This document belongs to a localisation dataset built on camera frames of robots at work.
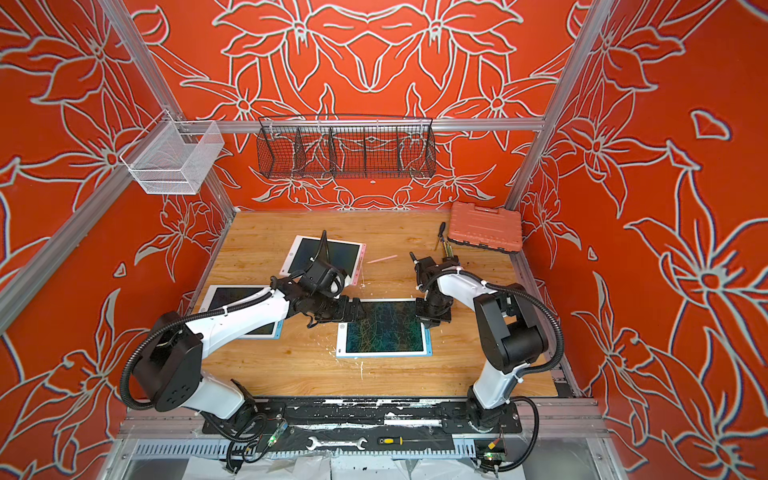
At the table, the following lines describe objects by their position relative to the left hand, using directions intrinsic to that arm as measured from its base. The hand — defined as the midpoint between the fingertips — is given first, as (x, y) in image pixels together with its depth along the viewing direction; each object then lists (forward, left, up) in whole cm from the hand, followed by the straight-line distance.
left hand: (357, 313), depth 83 cm
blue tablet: (+6, +47, -8) cm, 48 cm away
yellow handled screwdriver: (-28, -13, -8) cm, 32 cm away
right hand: (+2, -20, -8) cm, 21 cm away
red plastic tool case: (+40, -47, -4) cm, 61 cm away
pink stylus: (+25, -5, -7) cm, 26 cm away
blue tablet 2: (0, -10, -8) cm, 12 cm away
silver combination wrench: (-30, +7, -8) cm, 32 cm away
